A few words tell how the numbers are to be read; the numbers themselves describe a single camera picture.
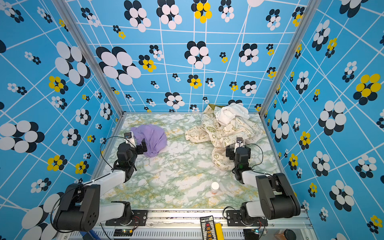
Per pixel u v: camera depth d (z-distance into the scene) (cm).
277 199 43
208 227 70
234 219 72
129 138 75
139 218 73
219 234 69
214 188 76
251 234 69
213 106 120
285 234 62
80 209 42
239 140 79
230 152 83
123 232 72
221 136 99
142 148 82
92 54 87
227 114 101
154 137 99
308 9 69
